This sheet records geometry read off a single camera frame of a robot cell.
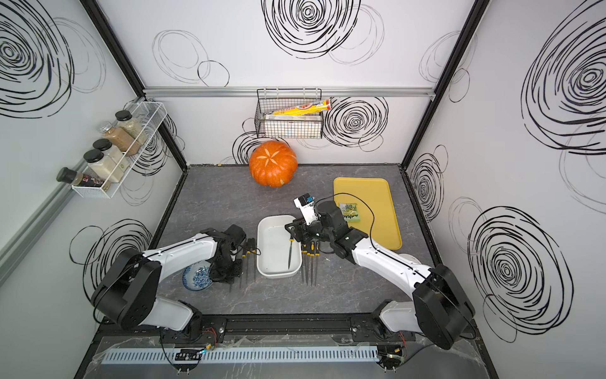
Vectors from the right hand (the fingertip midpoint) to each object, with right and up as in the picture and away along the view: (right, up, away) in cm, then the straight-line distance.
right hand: (290, 225), depth 78 cm
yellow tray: (+24, +7, -7) cm, 26 cm away
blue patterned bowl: (-34, -20, +6) cm, 40 cm away
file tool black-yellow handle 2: (+8, -14, +12) cm, 19 cm away
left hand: (-21, -21, +7) cm, 30 cm away
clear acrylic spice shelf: (-58, +41, +15) cm, 73 cm away
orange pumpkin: (-9, +23, +25) cm, 35 cm away
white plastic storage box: (-8, -11, +14) cm, 20 cm away
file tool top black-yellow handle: (+4, -13, +5) cm, 15 cm away
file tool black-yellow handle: (-1, -9, +16) cm, 18 cm away
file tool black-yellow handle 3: (+10, -13, +11) cm, 20 cm away
